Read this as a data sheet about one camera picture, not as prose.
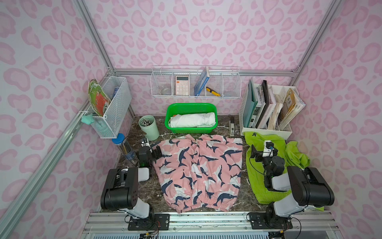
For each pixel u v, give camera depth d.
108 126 0.73
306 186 0.46
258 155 0.81
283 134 1.02
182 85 0.95
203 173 0.90
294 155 0.88
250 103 0.86
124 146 0.86
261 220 0.73
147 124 0.93
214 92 0.98
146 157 0.72
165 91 0.94
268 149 0.76
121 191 0.45
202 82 0.88
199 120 1.00
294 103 0.90
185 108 1.18
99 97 0.75
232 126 1.09
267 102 0.86
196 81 0.99
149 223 0.68
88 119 0.62
